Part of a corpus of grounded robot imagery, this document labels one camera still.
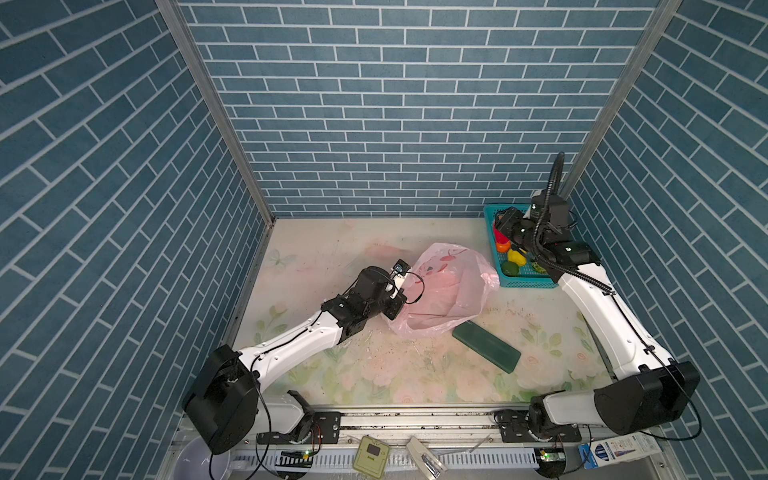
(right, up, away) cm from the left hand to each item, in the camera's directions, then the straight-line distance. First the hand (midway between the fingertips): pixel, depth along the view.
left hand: (403, 290), depth 82 cm
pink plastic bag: (+15, -1, +19) cm, 25 cm away
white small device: (+5, -37, -14) cm, 40 cm away
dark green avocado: (+36, +5, +16) cm, 40 cm away
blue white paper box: (+52, -36, -12) cm, 64 cm away
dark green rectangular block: (+25, -17, +5) cm, 31 cm away
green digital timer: (-8, -37, -13) cm, 40 cm away
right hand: (+25, +21, -5) cm, 33 cm away
